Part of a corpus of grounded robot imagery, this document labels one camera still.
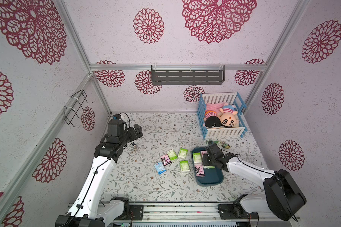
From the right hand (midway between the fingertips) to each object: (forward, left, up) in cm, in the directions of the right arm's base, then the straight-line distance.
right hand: (208, 160), depth 90 cm
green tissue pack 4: (+5, +16, 0) cm, 17 cm away
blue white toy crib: (+47, -23, +12) cm, 54 cm away
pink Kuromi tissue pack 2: (-1, +27, +1) cm, 27 cm away
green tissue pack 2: (-4, +1, 0) cm, 4 cm away
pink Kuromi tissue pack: (-7, +6, 0) cm, 9 cm away
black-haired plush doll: (+25, -5, +9) cm, 27 cm away
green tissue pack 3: (+3, +23, +1) cm, 23 cm away
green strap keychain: (+16, -9, -3) cm, 19 cm away
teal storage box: (-9, -3, -2) cm, 10 cm away
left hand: (+5, +43, +25) cm, 49 cm away
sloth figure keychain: (+12, -15, -2) cm, 19 cm away
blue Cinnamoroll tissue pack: (-6, +30, 0) cm, 31 cm away
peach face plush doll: (+27, -16, +11) cm, 33 cm away
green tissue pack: (0, +7, +3) cm, 8 cm away
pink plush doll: (+42, -8, +6) cm, 43 cm away
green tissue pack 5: (-4, +15, +1) cm, 16 cm away
